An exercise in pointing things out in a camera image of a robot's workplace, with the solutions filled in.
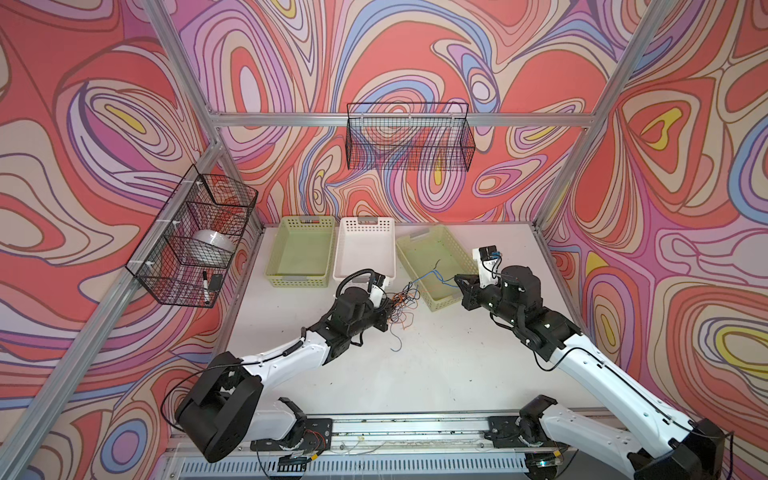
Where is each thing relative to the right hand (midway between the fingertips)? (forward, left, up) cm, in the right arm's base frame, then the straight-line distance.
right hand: (459, 283), depth 75 cm
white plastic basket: (+34, +27, -21) cm, 48 cm away
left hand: (+1, +16, -9) cm, 18 cm away
